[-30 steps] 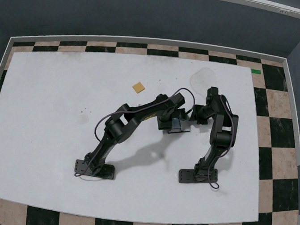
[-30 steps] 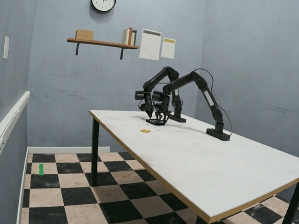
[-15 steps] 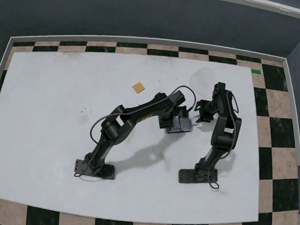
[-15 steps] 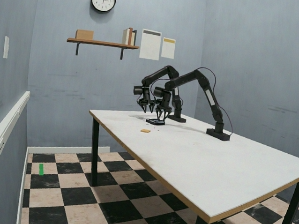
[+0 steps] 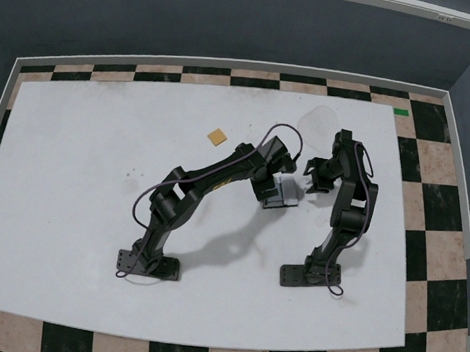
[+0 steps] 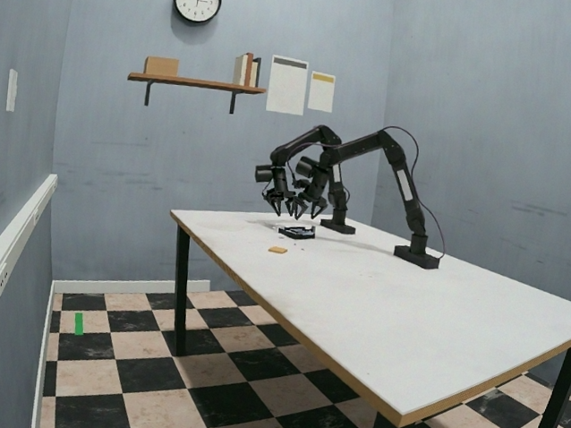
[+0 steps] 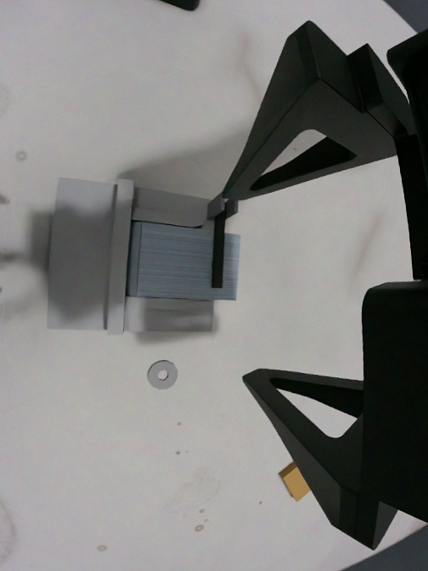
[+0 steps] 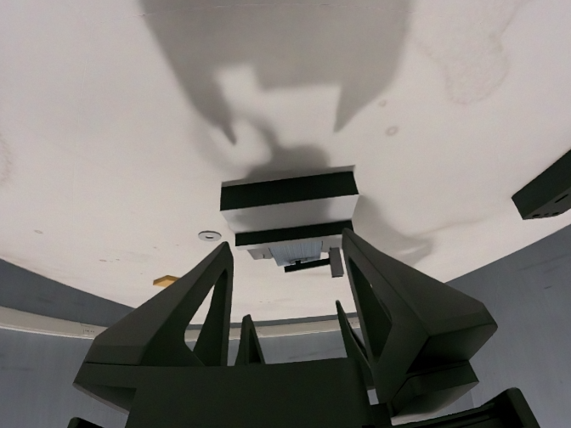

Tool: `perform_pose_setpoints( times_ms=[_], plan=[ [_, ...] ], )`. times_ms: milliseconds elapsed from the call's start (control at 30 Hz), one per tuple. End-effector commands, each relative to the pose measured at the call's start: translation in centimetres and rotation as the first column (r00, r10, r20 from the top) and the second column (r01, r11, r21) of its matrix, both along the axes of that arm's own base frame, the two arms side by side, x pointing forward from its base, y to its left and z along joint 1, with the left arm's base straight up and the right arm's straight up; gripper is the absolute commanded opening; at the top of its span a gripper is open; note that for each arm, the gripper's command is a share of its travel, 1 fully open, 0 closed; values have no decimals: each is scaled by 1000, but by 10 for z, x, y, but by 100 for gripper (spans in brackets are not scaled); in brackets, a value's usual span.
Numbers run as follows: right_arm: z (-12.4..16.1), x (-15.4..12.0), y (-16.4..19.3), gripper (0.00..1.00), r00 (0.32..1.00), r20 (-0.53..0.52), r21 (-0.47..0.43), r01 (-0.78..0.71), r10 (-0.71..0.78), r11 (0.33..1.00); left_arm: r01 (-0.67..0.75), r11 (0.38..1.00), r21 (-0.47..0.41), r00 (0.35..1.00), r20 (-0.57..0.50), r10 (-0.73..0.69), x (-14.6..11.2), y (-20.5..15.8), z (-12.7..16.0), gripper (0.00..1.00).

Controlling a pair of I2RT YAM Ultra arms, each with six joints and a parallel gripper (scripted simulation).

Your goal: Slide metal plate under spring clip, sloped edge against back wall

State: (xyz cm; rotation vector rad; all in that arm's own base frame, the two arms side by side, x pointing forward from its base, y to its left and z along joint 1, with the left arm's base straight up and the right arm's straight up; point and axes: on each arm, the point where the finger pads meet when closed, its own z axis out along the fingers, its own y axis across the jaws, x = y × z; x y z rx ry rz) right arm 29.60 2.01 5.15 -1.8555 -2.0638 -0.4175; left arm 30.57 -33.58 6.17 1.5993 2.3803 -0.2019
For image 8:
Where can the tan flat rectangular plate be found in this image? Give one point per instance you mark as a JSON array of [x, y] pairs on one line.
[[165, 281]]

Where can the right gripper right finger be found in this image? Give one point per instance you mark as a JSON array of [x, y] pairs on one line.
[[434, 325]]

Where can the grey metal washer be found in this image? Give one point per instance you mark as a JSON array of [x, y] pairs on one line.
[[203, 236]]

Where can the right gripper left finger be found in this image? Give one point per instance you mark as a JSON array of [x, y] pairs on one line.
[[153, 333]]

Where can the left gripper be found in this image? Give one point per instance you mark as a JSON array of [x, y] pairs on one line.
[[249, 344]]

